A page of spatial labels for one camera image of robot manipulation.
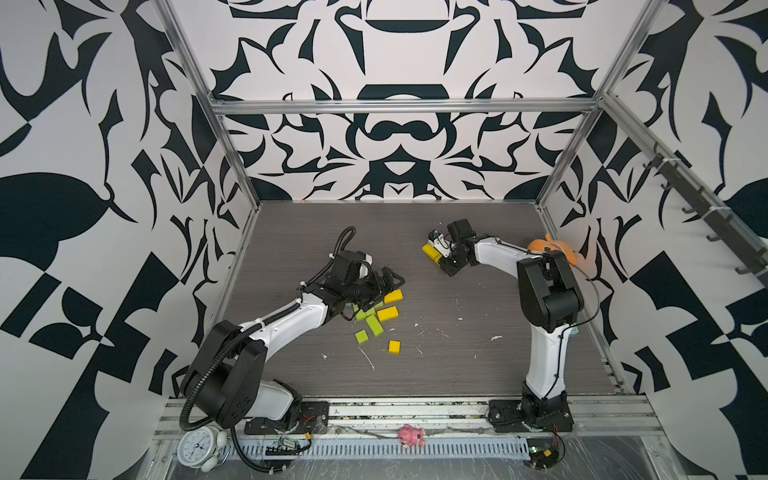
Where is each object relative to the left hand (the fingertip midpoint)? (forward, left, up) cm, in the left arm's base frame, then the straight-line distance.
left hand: (394, 282), depth 84 cm
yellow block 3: (-3, +2, -13) cm, 13 cm away
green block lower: (-6, +6, -12) cm, 15 cm away
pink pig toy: (-35, -2, -10) cm, 36 cm away
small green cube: (-10, +10, -13) cm, 19 cm away
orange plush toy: (+14, -48, -4) cm, 50 cm away
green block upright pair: (-4, +9, -11) cm, 15 cm away
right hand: (+16, -19, -12) cm, 28 cm away
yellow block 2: (+2, 0, -12) cm, 12 cm away
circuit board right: (-39, -33, -14) cm, 53 cm away
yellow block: (+17, -14, -10) cm, 24 cm away
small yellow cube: (-13, +1, -13) cm, 18 cm away
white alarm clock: (-35, +44, -9) cm, 57 cm away
